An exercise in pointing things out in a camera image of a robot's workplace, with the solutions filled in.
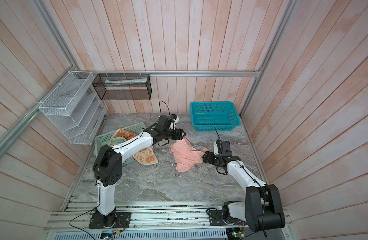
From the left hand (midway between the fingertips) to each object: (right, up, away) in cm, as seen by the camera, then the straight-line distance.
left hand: (182, 135), depth 90 cm
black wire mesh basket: (-43, +35, +16) cm, 57 cm away
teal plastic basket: (+34, +15, +31) cm, 48 cm away
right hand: (+16, -13, 0) cm, 21 cm away
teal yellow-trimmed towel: (-43, -4, +7) cm, 44 cm away
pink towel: (+2, -12, +1) cm, 13 cm away
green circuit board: (+27, -46, -21) cm, 57 cm away
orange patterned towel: (-21, -13, -1) cm, 25 cm away
